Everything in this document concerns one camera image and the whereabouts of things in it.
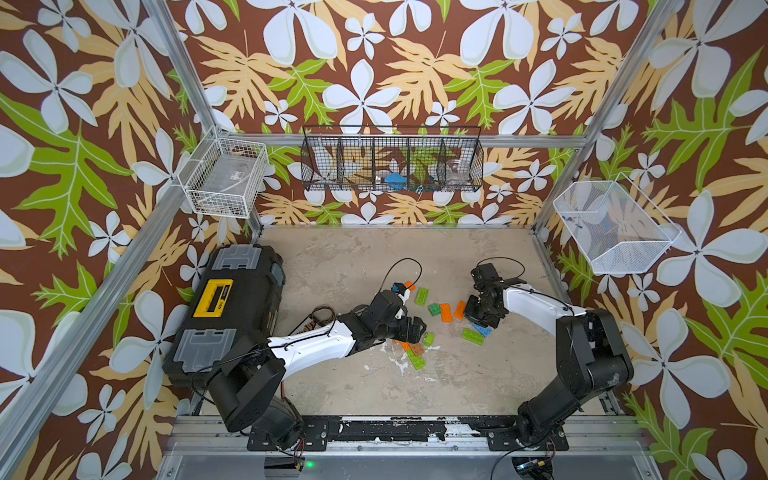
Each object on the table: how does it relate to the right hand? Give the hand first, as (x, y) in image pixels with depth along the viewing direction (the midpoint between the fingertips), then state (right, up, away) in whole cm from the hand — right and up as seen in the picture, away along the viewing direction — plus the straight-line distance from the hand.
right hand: (466, 316), depth 94 cm
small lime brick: (-13, -6, -5) cm, 15 cm away
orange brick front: (-20, -8, -6) cm, 22 cm away
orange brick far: (-17, +8, +8) cm, 20 cm away
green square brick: (-10, +2, +2) cm, 10 cm away
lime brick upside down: (-14, +5, +5) cm, 16 cm away
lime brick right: (+1, -6, -3) cm, 6 cm away
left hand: (-17, +1, -10) cm, 20 cm away
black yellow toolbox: (-67, +9, -13) cm, 68 cm away
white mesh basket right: (+39, +27, -12) cm, 49 cm away
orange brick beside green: (-6, 0, +2) cm, 6 cm away
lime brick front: (-17, -12, -8) cm, 22 cm away
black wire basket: (-26, +52, +4) cm, 58 cm away
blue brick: (+5, -4, -3) cm, 7 cm away
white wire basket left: (-74, +42, -8) cm, 85 cm away
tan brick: (-16, -8, -6) cm, 19 cm away
